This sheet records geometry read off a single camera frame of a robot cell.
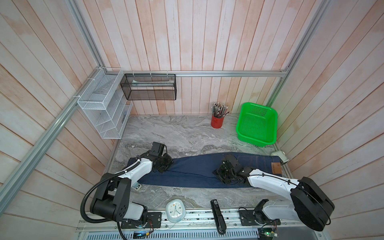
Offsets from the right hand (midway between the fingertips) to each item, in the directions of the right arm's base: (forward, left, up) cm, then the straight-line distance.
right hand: (212, 172), depth 87 cm
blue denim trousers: (+1, +9, -2) cm, 10 cm away
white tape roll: (+11, -45, 0) cm, 46 cm away
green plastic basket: (+42, -39, -3) cm, 57 cm away
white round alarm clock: (-21, +20, +1) cm, 29 cm away
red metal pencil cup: (+36, -5, +4) cm, 37 cm away
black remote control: (-26, -2, +1) cm, 26 cm away
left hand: (+4, +23, +2) cm, 24 cm away
